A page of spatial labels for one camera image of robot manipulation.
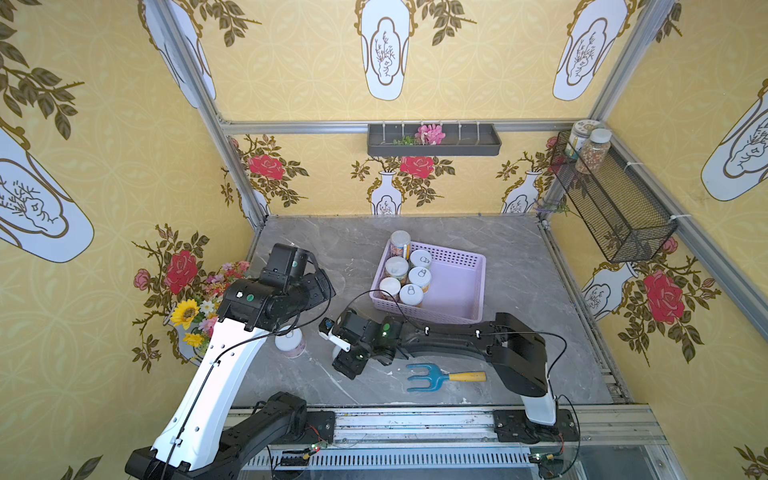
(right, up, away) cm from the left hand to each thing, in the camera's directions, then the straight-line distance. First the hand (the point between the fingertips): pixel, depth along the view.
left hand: (303, 292), depth 71 cm
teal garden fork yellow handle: (+33, -25, +10) cm, 43 cm away
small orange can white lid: (+21, -1, +22) cm, 30 cm away
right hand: (+9, -15, +12) cm, 21 cm away
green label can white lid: (+23, +4, +26) cm, 35 cm away
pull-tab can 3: (-7, -16, +13) cm, 22 cm away
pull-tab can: (+31, +1, +27) cm, 40 cm away
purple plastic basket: (+42, -5, +28) cm, 51 cm away
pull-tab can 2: (+27, -4, +22) cm, 35 cm away
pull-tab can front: (+31, +7, +30) cm, 43 cm away
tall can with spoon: (+24, +12, +25) cm, 37 cm away
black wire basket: (+85, +19, +11) cm, 87 cm away
